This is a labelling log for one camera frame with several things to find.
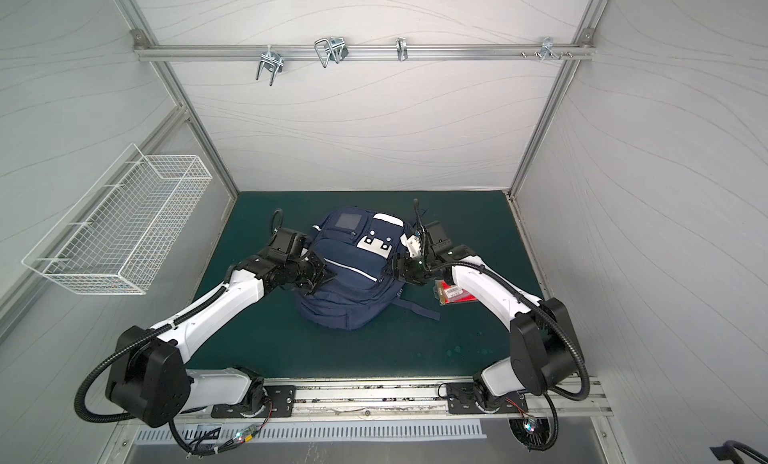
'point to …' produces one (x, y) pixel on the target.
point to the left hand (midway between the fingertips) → (343, 267)
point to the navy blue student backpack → (360, 245)
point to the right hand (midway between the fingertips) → (394, 266)
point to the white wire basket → (121, 229)
